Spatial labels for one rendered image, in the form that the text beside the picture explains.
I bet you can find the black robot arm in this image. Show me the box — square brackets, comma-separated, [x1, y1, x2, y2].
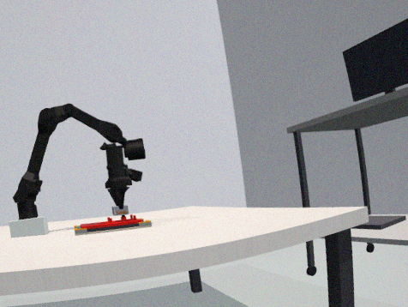
[13, 104, 146, 220]

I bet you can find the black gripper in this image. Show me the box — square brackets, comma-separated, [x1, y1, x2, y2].
[105, 161, 132, 209]

